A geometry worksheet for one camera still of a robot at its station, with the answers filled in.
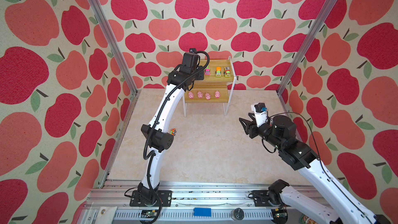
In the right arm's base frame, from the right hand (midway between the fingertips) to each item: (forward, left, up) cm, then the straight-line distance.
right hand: (249, 115), depth 69 cm
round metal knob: (-35, +4, -20) cm, 41 cm away
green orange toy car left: (+4, +40, -28) cm, 49 cm away
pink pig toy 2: (+22, +25, -12) cm, 35 cm away
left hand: (+23, +24, +6) cm, 34 cm away
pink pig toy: (+23, +31, -13) cm, 40 cm away
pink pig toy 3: (+25, +14, -13) cm, 31 cm away
